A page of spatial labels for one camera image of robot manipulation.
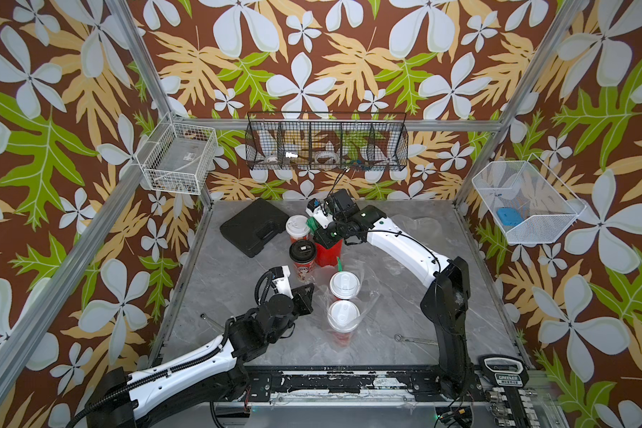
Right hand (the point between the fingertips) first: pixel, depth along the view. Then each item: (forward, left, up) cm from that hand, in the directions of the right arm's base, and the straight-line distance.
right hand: (316, 234), depth 86 cm
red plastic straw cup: (+1, -3, -15) cm, 16 cm away
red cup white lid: (+3, +6, -1) cm, 7 cm away
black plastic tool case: (+14, +27, -13) cm, 33 cm away
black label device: (-36, -56, -20) cm, 70 cm away
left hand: (-18, -1, -1) cm, 18 cm away
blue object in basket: (+1, -60, +7) cm, 61 cm away
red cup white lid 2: (-18, -8, -1) cm, 20 cm away
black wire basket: (+34, -4, +13) cm, 37 cm away
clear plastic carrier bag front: (-23, -14, +3) cm, 27 cm away
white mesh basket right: (+5, -67, +9) cm, 68 cm away
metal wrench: (-27, -26, -19) cm, 42 cm away
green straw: (-12, -7, 0) cm, 14 cm away
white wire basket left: (+20, +46, +16) cm, 53 cm away
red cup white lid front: (-27, -8, -1) cm, 28 cm away
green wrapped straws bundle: (+4, +1, +1) cm, 4 cm away
